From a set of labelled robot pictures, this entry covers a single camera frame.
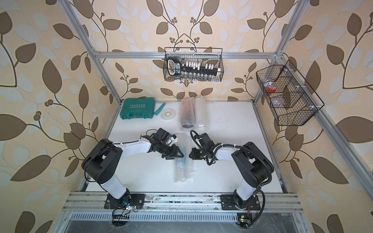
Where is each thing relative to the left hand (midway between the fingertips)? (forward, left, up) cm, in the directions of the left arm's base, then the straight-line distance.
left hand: (179, 155), depth 86 cm
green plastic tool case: (+39, +31, -1) cm, 50 cm away
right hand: (+2, -6, -5) cm, 8 cm away
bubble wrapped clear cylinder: (+33, -13, +3) cm, 36 cm away
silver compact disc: (+36, +11, -5) cm, 38 cm away
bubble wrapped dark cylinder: (+35, -4, +4) cm, 35 cm away
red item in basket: (+27, -52, +29) cm, 65 cm away
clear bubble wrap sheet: (-10, -3, +1) cm, 10 cm away
